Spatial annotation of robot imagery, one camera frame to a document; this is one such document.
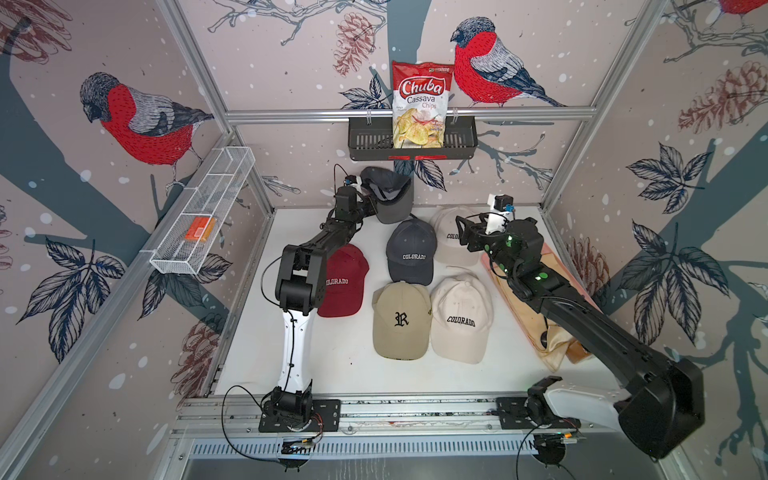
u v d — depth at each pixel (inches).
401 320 32.9
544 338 32.9
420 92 33.5
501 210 24.3
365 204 34.5
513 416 28.6
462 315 33.3
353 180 37.2
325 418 28.8
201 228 28.0
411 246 37.4
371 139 37.4
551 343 32.8
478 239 26.4
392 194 43.5
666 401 14.9
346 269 37.0
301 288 24.0
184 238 28.1
